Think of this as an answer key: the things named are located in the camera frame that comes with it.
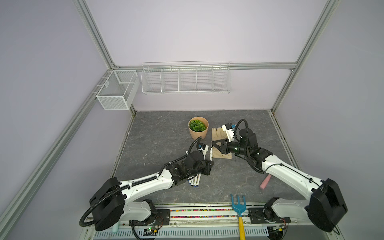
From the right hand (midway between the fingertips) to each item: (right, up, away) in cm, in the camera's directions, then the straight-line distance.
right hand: (212, 144), depth 76 cm
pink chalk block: (+30, -23, +6) cm, 38 cm away
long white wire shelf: (-15, +41, +22) cm, 49 cm away
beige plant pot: (-10, +3, +20) cm, 22 cm away
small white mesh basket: (-62, +33, +24) cm, 74 cm away
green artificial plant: (-8, +10, +20) cm, 23 cm away
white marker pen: (-1, -5, +1) cm, 6 cm away
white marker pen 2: (-7, -22, +9) cm, 24 cm away
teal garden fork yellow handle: (+15, -33, -1) cm, 36 cm away
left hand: (+1, -11, 0) cm, 11 cm away
